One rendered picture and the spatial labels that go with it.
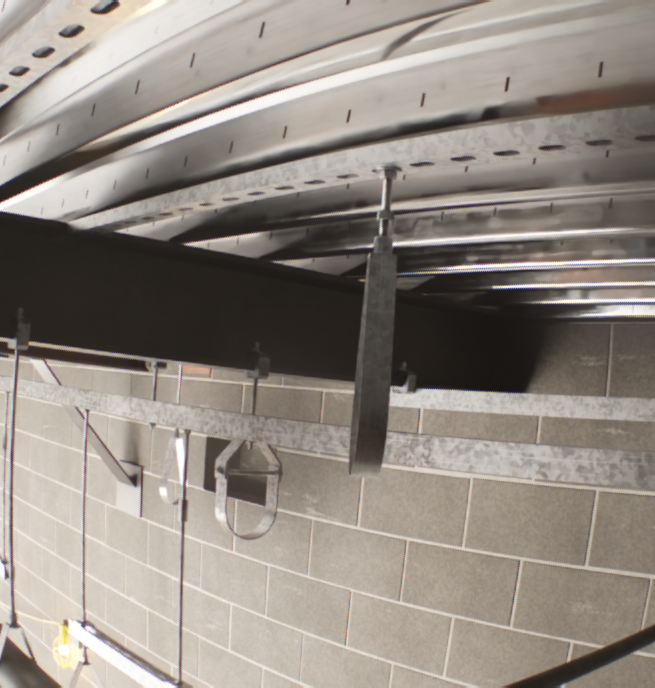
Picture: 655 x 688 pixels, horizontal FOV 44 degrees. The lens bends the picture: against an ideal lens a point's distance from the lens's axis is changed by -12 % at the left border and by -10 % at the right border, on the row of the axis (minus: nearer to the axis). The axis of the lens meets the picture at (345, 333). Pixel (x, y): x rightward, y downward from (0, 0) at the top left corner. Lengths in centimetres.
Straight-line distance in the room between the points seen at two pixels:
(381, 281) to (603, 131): 27
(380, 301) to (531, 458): 34
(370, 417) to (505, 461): 34
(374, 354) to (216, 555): 246
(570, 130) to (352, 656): 219
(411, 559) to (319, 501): 42
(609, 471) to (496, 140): 43
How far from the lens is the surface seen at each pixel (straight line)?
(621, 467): 100
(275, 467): 170
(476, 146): 77
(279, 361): 181
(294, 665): 293
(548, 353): 222
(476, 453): 112
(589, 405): 165
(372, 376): 79
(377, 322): 81
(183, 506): 165
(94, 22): 56
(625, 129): 69
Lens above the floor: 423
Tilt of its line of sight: 4 degrees up
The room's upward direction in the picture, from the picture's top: 5 degrees clockwise
